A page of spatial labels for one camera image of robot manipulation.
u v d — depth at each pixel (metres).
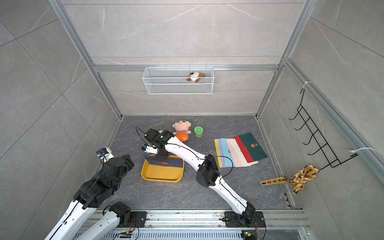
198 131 1.04
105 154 0.59
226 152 0.98
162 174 0.90
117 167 0.51
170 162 0.88
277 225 0.76
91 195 0.46
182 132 1.03
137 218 0.73
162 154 0.75
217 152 0.98
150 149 0.78
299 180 0.69
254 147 1.01
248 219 0.62
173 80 1.00
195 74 0.88
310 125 0.71
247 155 0.98
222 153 0.98
